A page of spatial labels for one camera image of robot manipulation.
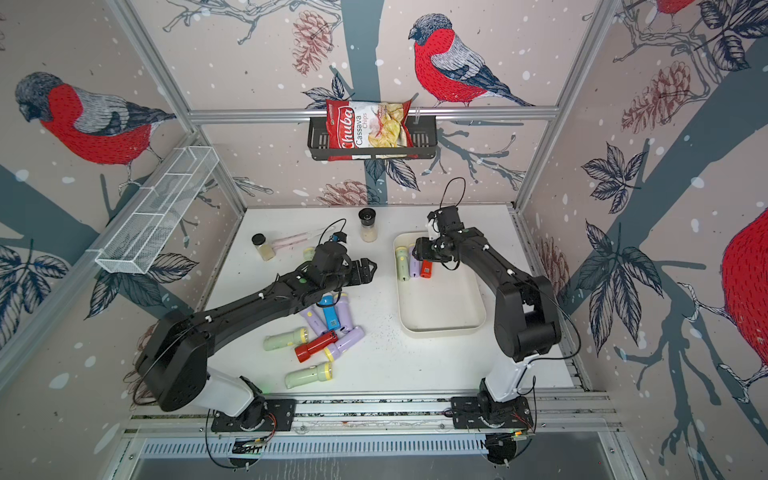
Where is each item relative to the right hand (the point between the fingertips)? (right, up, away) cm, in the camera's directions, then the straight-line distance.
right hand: (417, 251), depth 92 cm
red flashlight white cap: (+4, -7, +7) cm, 10 cm away
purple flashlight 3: (-23, -17, -3) cm, 29 cm away
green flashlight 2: (-5, -4, +8) cm, 10 cm away
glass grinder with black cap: (-17, +7, +15) cm, 23 cm away
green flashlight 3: (-34, -24, -9) cm, 43 cm away
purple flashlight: (0, -5, +8) cm, 9 cm away
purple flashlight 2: (-31, -20, -4) cm, 38 cm away
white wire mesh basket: (-70, +3, -21) cm, 74 cm away
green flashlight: (-38, -2, +11) cm, 39 cm away
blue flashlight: (-27, -19, -2) cm, 33 cm away
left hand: (-14, -3, -9) cm, 17 cm away
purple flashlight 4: (-21, -25, -8) cm, 34 cm away
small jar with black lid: (-53, +1, +8) cm, 53 cm away
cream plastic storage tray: (+12, -16, +2) cm, 20 cm away
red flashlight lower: (-33, -28, -11) cm, 44 cm away
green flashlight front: (-27, -31, -15) cm, 44 cm away
